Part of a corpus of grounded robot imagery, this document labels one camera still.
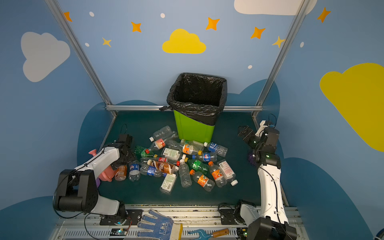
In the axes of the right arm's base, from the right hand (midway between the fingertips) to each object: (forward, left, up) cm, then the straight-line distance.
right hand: (246, 129), depth 76 cm
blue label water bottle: (+2, +15, -23) cm, 27 cm away
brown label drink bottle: (-15, +43, -17) cm, 49 cm away
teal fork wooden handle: (-44, +20, -27) cm, 56 cm away
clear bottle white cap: (+12, +50, -24) cm, 57 cm away
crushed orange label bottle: (-1, +32, -20) cm, 38 cm away
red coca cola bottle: (-9, +46, -21) cm, 51 cm away
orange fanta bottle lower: (-20, +21, -23) cm, 37 cm away
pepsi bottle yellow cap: (-5, +19, -22) cm, 30 cm away
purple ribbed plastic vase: (-4, -9, -24) cm, 26 cm away
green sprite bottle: (-12, +24, -23) cm, 35 cm away
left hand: (-11, +67, -22) cm, 71 cm away
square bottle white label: (-22, +41, -23) cm, 52 cm away
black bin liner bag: (+35, +27, -9) cm, 45 cm away
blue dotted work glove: (-42, +39, -26) cm, 64 cm away
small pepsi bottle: (-17, +61, -24) cm, 68 cm away
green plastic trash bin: (+7, +30, -11) cm, 32 cm away
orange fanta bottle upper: (-16, +13, -22) cm, 31 cm away
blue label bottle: (-17, +51, -21) cm, 58 cm away
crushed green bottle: (-4, +61, -22) cm, 65 cm away
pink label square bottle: (-14, +7, -24) cm, 28 cm away
